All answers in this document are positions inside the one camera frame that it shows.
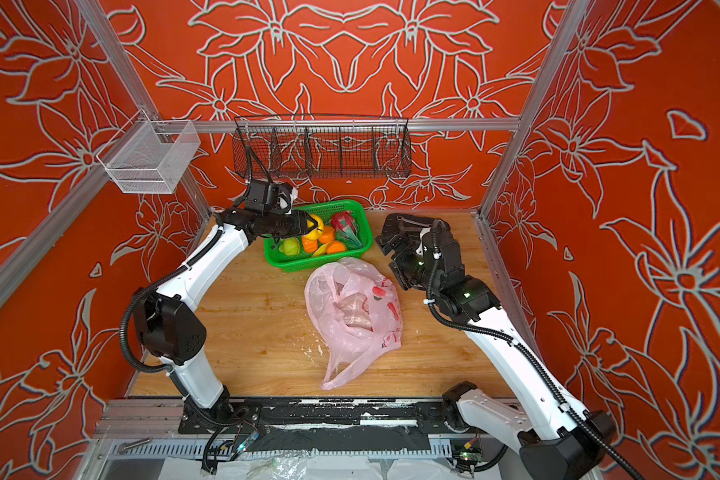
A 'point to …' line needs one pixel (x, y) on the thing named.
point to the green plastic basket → (304, 260)
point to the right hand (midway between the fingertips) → (375, 248)
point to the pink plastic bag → (355, 312)
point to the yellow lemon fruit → (317, 232)
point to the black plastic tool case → (403, 230)
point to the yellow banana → (321, 250)
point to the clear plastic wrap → (284, 465)
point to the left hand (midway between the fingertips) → (309, 221)
